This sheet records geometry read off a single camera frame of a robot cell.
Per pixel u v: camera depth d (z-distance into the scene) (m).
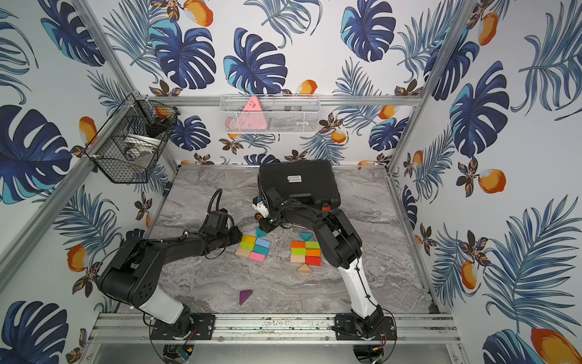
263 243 0.93
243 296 0.80
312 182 1.07
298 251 0.92
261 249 0.92
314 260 0.86
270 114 0.93
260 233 0.95
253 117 0.90
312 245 0.93
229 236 0.83
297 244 0.94
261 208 0.90
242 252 0.91
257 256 0.90
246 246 0.92
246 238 0.95
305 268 0.86
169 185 1.13
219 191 0.80
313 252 0.91
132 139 0.78
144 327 0.75
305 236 0.94
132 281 0.45
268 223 0.87
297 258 0.88
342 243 0.55
